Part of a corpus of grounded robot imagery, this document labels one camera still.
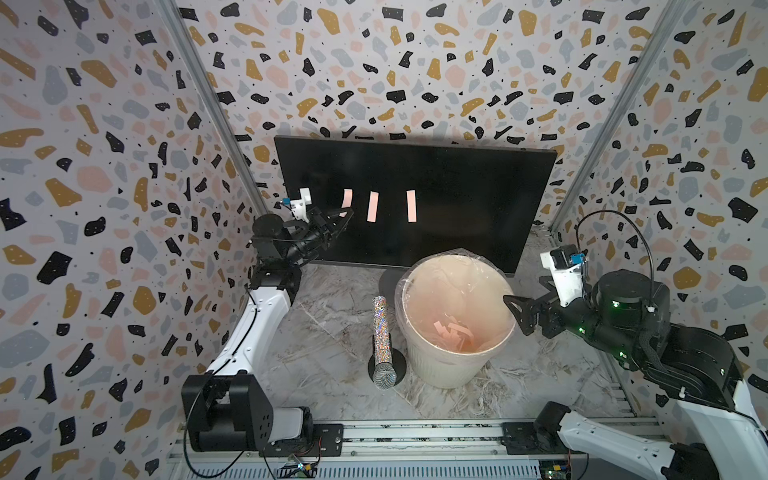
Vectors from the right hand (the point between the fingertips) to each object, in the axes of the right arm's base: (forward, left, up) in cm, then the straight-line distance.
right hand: (523, 289), depth 56 cm
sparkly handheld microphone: (-10, +27, -17) cm, 33 cm away
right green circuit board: (-24, -13, -41) cm, 49 cm away
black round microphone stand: (+1, +25, -40) cm, 47 cm away
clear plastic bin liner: (+15, +9, -29) cm, 34 cm away
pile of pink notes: (+6, +9, -31) cm, 33 cm away
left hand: (+18, +34, +2) cm, 39 cm away
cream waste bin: (-3, +13, -34) cm, 36 cm away
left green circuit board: (-26, +48, -40) cm, 68 cm away
